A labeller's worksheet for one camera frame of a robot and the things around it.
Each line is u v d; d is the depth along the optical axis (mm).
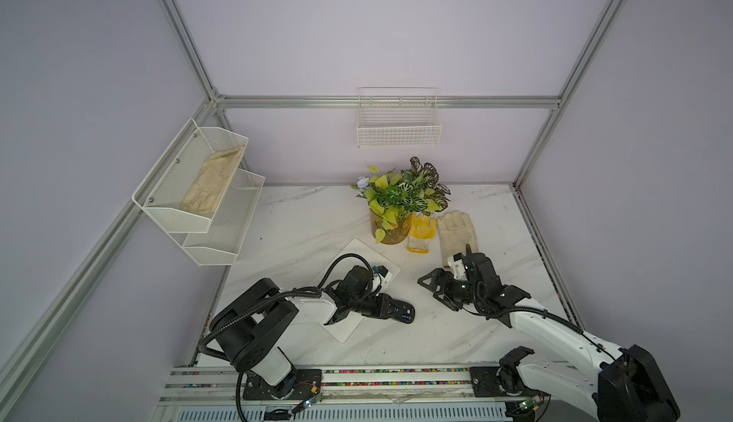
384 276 815
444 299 722
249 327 446
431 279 760
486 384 731
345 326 835
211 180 808
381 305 752
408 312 833
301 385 735
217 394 734
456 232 1039
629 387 387
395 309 819
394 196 836
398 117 951
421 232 1044
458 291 719
